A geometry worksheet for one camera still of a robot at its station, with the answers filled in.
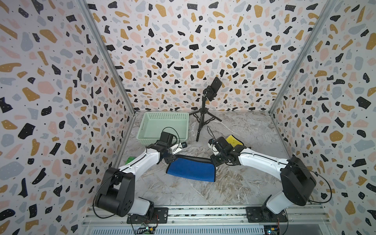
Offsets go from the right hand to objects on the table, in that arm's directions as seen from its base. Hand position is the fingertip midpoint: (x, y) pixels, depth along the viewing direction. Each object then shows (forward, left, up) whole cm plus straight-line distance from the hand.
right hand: (212, 160), depth 87 cm
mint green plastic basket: (+26, +42, +2) cm, 50 cm away
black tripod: (+32, +6, +9) cm, 33 cm away
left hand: (+6, +25, +2) cm, 25 cm away
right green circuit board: (-32, -28, -8) cm, 44 cm away
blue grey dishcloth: (-3, +12, -5) cm, 13 cm away
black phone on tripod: (+33, +1, +26) cm, 42 cm away
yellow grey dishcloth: (+16, -16, -4) cm, 23 cm away
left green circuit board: (-34, +33, -7) cm, 48 cm away
